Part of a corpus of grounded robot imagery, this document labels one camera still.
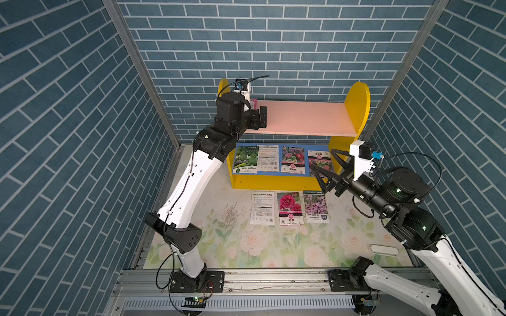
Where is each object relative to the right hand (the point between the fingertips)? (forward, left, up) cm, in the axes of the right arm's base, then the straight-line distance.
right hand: (326, 160), depth 53 cm
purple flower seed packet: (+10, -7, -46) cm, 47 cm away
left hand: (+21, +20, +2) cm, 29 cm away
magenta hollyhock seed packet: (+9, +5, -46) cm, 47 cm away
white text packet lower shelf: (+28, +17, -32) cm, 46 cm away
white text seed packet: (+7, +18, -46) cm, 50 cm away
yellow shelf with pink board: (+45, -6, -24) cm, 52 cm away
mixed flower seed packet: (+27, +5, -31) cm, 42 cm away
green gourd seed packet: (+25, +28, -31) cm, 48 cm away
